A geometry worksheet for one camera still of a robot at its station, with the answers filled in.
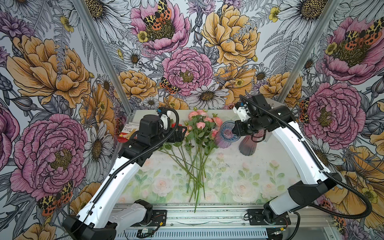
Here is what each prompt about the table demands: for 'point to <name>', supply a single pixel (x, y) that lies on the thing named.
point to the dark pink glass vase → (248, 143)
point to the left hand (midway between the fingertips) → (177, 133)
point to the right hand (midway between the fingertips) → (233, 134)
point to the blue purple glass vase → (226, 136)
